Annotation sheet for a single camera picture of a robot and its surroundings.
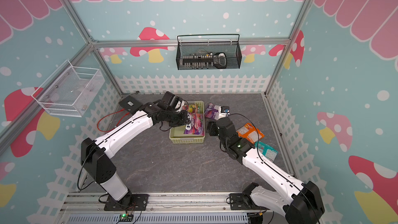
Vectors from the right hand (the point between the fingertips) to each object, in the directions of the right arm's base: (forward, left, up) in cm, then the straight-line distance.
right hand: (213, 119), depth 78 cm
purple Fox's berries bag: (0, +9, -7) cm, 11 cm away
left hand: (0, +12, -3) cm, 13 cm away
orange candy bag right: (+4, -23, -19) cm, 31 cm away
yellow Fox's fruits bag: (+20, +12, -15) cm, 27 cm away
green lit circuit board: (-39, +42, -25) cm, 62 cm away
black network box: (+29, +58, -20) cm, 67 cm away
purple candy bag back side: (+22, -2, -21) cm, 30 cm away
